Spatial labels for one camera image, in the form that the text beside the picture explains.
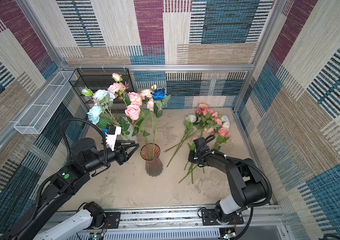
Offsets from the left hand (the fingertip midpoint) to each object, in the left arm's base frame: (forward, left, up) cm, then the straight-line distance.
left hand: (136, 142), depth 62 cm
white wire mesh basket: (+14, +50, -1) cm, 52 cm away
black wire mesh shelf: (+55, +34, -7) cm, 65 cm away
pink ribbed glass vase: (+5, -3, -16) cm, 17 cm away
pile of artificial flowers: (+34, -40, -29) cm, 60 cm away
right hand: (+8, -27, -33) cm, 43 cm away
